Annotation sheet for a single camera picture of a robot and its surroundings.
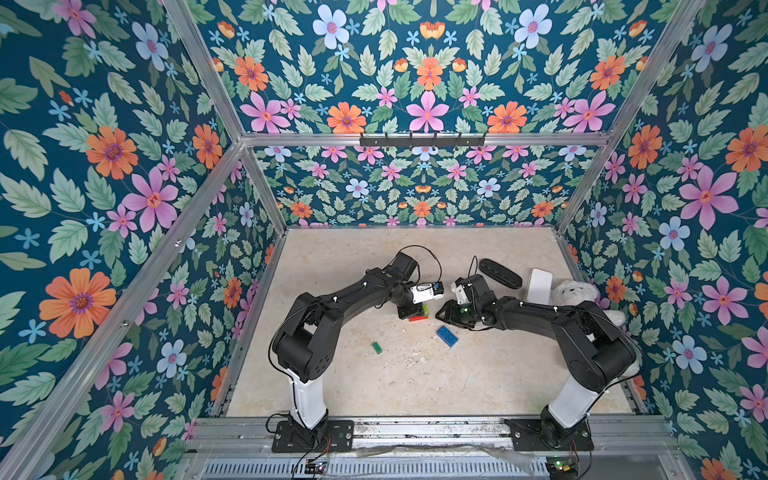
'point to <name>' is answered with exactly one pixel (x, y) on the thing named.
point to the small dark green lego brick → (377, 348)
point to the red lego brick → (418, 318)
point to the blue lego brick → (447, 336)
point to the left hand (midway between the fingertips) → (423, 302)
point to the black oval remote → (500, 273)
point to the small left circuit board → (314, 467)
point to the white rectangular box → (540, 286)
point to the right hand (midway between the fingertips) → (440, 315)
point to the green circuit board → (563, 467)
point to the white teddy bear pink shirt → (574, 291)
